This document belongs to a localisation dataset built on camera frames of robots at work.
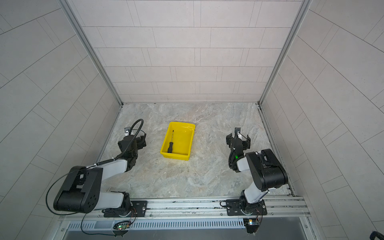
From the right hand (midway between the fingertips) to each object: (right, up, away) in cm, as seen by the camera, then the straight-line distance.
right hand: (238, 133), depth 93 cm
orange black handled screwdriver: (-43, -9, -4) cm, 44 cm away
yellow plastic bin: (-37, -2, +4) cm, 37 cm away
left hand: (-63, 0, -2) cm, 63 cm away
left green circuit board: (-59, -37, -29) cm, 75 cm away
